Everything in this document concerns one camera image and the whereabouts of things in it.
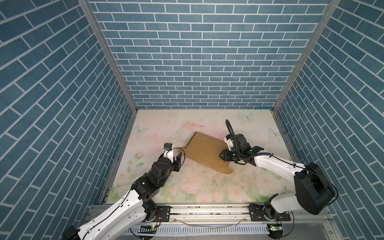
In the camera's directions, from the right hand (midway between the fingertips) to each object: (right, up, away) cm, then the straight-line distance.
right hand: (220, 153), depth 88 cm
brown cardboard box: (-9, +2, +3) cm, 9 cm away
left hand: (-23, +3, -10) cm, 25 cm away
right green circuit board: (+26, -34, -14) cm, 45 cm away
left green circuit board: (-38, -34, -15) cm, 53 cm away
